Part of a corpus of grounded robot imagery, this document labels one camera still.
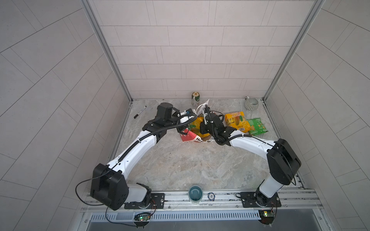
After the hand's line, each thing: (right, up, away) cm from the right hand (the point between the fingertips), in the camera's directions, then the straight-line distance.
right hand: (199, 123), depth 87 cm
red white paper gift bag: (-7, -5, -17) cm, 19 cm away
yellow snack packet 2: (+26, +1, +9) cm, 28 cm away
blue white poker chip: (+5, -36, -15) cm, 39 cm away
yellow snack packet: (-3, -3, 0) cm, 4 cm away
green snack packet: (+39, -4, +9) cm, 41 cm away
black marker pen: (-46, +4, +18) cm, 49 cm away
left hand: (-3, +5, -12) cm, 13 cm away
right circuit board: (+31, -43, -19) cm, 57 cm away
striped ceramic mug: (+39, +13, +19) cm, 45 cm away
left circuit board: (-28, -42, -22) cm, 55 cm away
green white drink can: (-2, +17, +18) cm, 25 cm away
